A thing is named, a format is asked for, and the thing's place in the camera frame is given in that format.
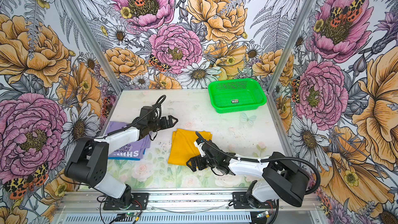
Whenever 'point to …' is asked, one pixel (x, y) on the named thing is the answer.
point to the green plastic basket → (235, 95)
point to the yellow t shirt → (182, 148)
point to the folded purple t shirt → (133, 151)
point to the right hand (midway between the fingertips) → (195, 165)
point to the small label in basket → (235, 101)
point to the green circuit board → (129, 214)
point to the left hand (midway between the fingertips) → (172, 125)
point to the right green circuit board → (262, 214)
